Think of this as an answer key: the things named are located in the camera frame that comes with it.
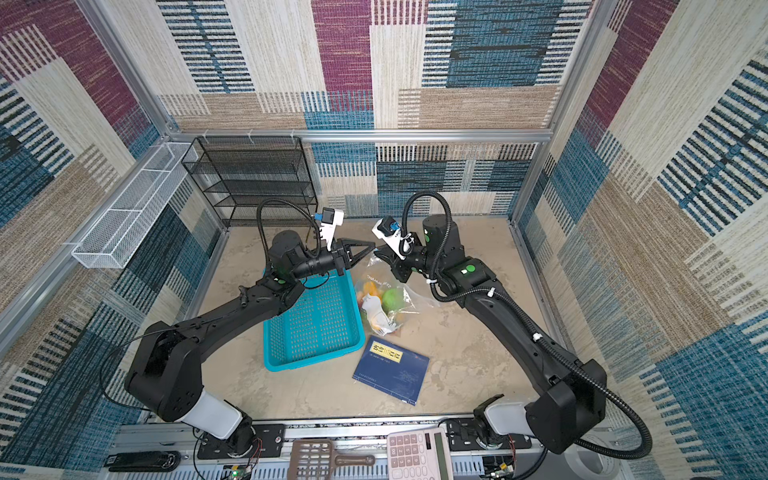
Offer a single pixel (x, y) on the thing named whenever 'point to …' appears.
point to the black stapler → (143, 461)
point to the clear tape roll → (609, 469)
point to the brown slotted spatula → (313, 459)
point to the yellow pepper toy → (375, 326)
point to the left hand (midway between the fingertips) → (374, 243)
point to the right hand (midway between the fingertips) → (381, 253)
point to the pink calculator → (421, 454)
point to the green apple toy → (393, 299)
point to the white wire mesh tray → (111, 243)
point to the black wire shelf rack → (253, 181)
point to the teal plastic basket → (322, 323)
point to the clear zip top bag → (371, 308)
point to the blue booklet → (392, 369)
